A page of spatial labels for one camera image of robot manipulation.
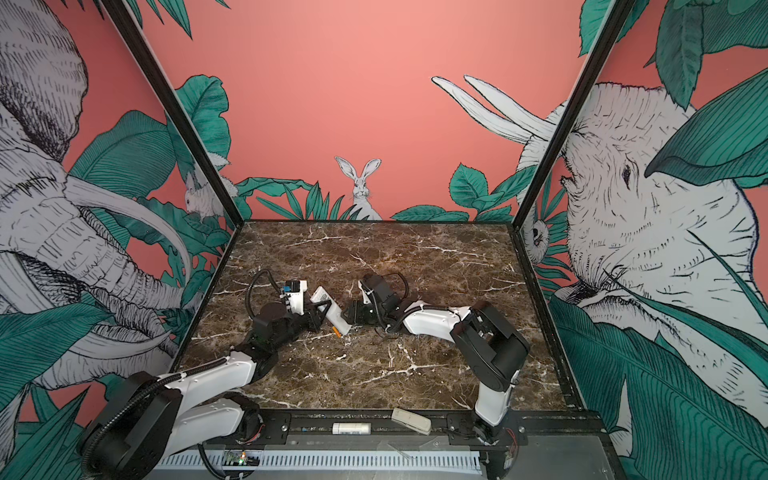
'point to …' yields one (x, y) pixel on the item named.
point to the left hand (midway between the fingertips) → (329, 298)
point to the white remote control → (336, 316)
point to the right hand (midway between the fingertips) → (341, 314)
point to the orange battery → (337, 332)
